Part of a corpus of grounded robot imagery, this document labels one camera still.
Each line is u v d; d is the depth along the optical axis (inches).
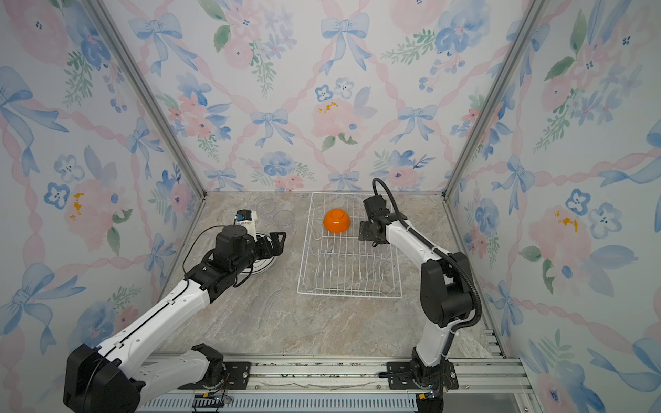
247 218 26.7
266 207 44.4
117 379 15.0
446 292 18.9
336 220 40.9
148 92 33.8
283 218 41.9
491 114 35.5
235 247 23.2
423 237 21.8
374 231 26.9
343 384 29.1
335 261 37.3
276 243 27.9
